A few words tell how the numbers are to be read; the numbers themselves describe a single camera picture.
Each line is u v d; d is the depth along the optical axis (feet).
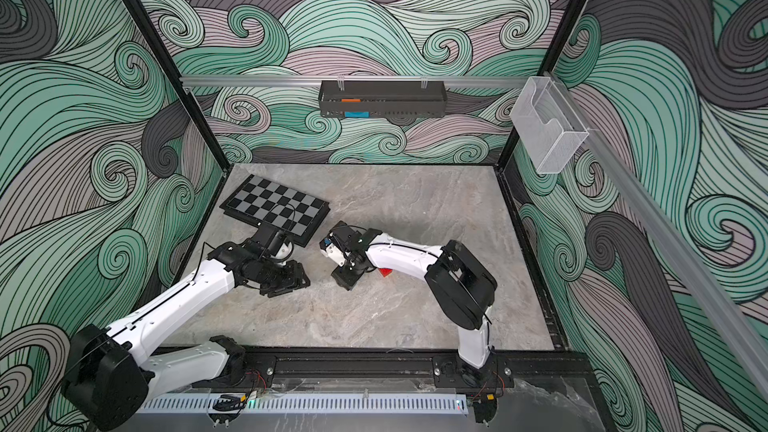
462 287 1.48
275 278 2.20
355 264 2.08
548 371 2.44
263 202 3.40
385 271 2.96
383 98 3.11
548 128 2.46
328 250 2.60
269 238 2.09
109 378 1.24
